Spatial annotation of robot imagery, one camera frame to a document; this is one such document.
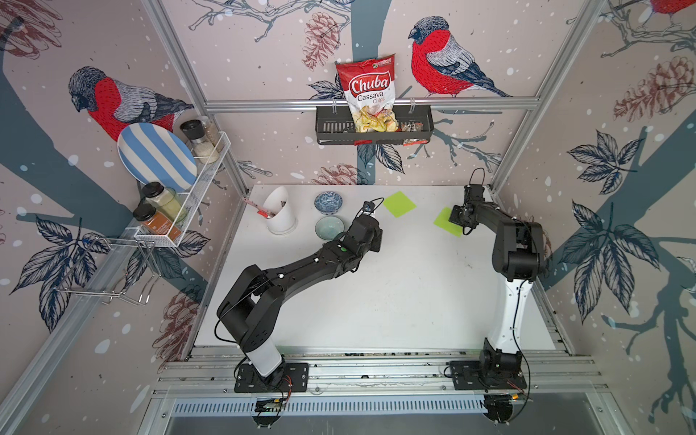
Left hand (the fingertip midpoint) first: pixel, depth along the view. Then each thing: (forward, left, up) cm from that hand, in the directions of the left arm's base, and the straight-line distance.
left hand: (380, 224), depth 86 cm
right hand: (+17, -33, -17) cm, 41 cm away
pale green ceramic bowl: (+9, +19, -15) cm, 26 cm away
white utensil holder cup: (+16, +39, -8) cm, 43 cm away
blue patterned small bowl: (+24, +20, -16) cm, 35 cm away
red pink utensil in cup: (+12, +44, -7) cm, 46 cm away
